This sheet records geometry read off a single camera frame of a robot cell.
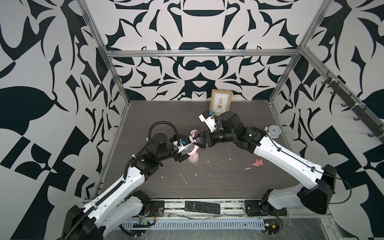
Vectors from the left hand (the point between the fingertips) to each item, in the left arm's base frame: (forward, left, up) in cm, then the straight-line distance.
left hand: (187, 139), depth 74 cm
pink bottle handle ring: (+1, -2, +3) cm, 4 cm away
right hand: (-3, -3, +6) cm, 7 cm away
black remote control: (-26, -6, -20) cm, 34 cm away
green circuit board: (-35, -38, -23) cm, 56 cm away
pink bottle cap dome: (-2, -3, -18) cm, 18 cm away
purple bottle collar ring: (-6, -4, +12) cm, 14 cm away
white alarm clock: (+14, -56, -18) cm, 61 cm away
